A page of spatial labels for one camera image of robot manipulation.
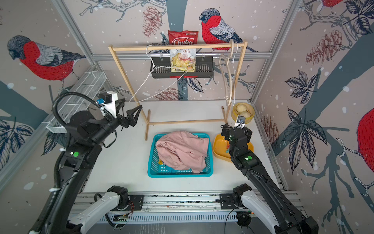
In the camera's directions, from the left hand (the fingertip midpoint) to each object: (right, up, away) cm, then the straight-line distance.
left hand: (133, 100), depth 58 cm
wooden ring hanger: (+53, +27, +62) cm, 86 cm away
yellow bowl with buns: (+65, -3, +51) cm, 83 cm away
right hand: (+48, -11, +18) cm, 52 cm away
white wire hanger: (+56, +26, +51) cm, 80 cm away
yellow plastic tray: (+43, -29, +35) cm, 62 cm away
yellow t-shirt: (+5, -34, +26) cm, 43 cm away
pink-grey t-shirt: (+20, -25, +15) cm, 35 cm away
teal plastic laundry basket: (+5, -39, +27) cm, 47 cm away
